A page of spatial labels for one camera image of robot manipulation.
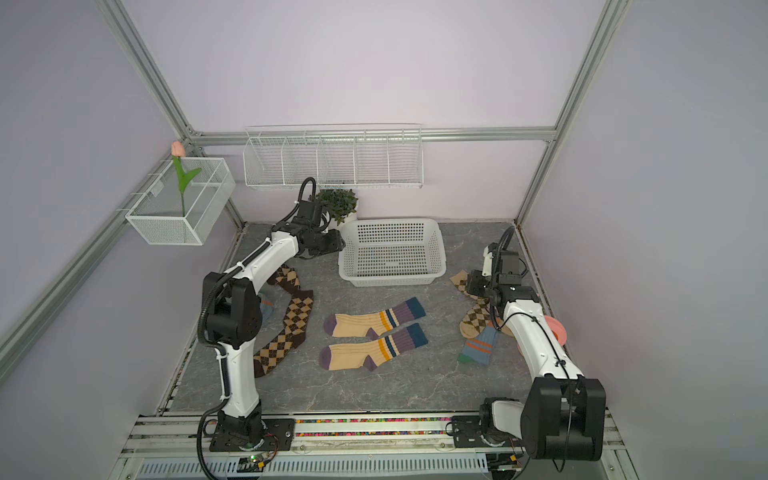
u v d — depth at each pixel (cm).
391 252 112
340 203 104
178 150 85
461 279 104
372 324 92
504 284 64
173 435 76
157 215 75
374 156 109
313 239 80
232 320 54
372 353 87
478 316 93
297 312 95
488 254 78
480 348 87
